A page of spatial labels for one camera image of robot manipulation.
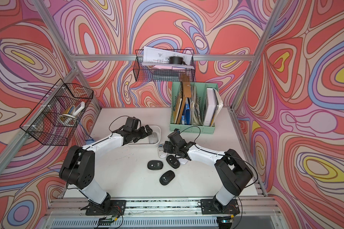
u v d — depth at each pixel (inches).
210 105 34.1
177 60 32.3
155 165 33.9
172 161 34.7
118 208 28.4
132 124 28.4
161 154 35.5
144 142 36.9
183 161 34.9
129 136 28.0
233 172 17.7
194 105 35.8
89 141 35.0
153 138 38.0
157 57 33.9
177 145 26.6
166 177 32.1
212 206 28.7
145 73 39.9
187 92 32.9
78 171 18.3
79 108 29.5
